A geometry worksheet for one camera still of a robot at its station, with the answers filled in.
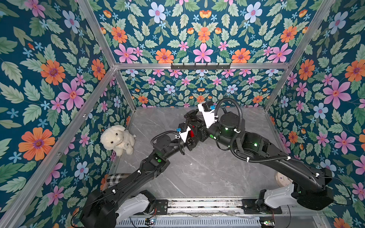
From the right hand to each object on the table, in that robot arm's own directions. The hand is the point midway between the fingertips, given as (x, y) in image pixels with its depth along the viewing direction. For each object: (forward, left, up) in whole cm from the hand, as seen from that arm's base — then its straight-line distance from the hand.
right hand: (194, 115), depth 58 cm
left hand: (0, -3, -10) cm, 11 cm away
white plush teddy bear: (+4, +46, -26) cm, 53 cm away
